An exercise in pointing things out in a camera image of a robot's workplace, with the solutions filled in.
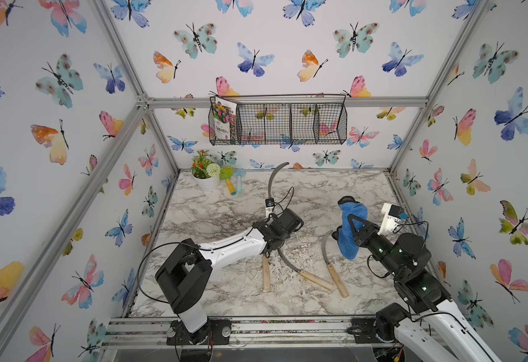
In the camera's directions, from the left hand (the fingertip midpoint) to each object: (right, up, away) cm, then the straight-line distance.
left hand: (281, 224), depth 87 cm
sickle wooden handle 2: (-6, -18, -3) cm, 19 cm away
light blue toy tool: (-21, +23, +31) cm, 44 cm away
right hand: (+20, +6, -20) cm, 29 cm away
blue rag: (+18, -3, -22) cm, 29 cm away
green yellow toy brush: (-27, +22, +30) cm, 46 cm away
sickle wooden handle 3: (+13, -20, -3) cm, 24 cm away
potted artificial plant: (-33, +21, +14) cm, 41 cm away
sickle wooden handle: (-4, +18, -9) cm, 21 cm away
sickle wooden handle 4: (+21, -21, -5) cm, 31 cm away
